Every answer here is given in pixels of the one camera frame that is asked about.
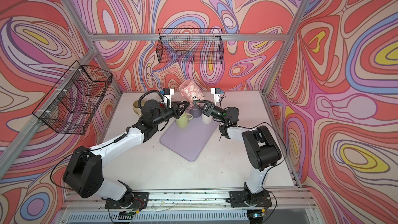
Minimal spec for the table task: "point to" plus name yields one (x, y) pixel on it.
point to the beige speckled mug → (136, 106)
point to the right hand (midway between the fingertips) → (193, 105)
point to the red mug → (161, 104)
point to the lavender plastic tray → (190, 141)
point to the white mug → (207, 119)
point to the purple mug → (195, 111)
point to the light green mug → (183, 120)
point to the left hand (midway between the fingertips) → (190, 103)
